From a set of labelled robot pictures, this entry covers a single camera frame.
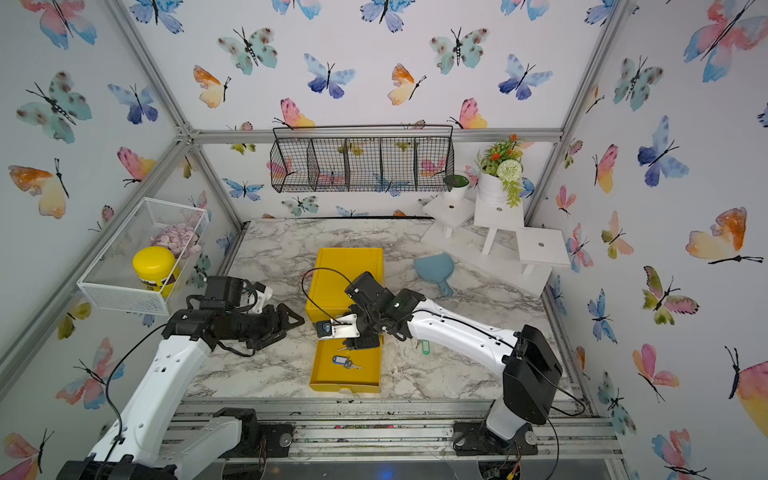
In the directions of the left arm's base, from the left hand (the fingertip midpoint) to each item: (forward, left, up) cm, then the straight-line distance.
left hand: (298, 324), depth 75 cm
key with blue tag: (-3, -10, -17) cm, 20 cm away
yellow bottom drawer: (-7, -7, -18) cm, 20 cm away
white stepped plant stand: (+34, -58, -7) cm, 67 cm away
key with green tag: (0, -33, -18) cm, 37 cm away
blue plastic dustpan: (+31, -40, -19) cm, 54 cm away
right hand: (0, -12, -1) cm, 12 cm away
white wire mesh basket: (+4, +36, +17) cm, 40 cm away
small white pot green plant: (+40, -44, +9) cm, 60 cm away
